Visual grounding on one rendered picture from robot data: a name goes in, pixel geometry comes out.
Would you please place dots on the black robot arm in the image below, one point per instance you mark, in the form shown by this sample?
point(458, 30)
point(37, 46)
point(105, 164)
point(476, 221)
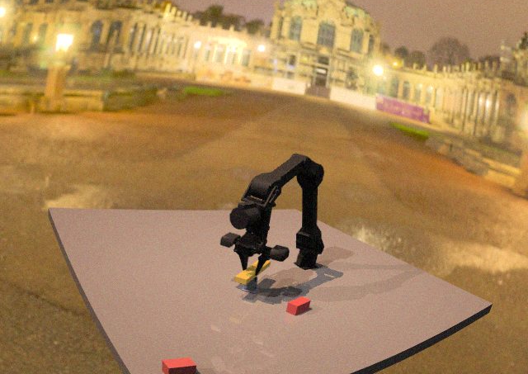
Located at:
point(267, 186)

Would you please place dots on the yellow bar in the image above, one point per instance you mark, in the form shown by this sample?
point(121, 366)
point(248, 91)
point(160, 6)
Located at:
point(247, 275)

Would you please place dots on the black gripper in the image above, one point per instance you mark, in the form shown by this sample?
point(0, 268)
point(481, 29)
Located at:
point(277, 253)

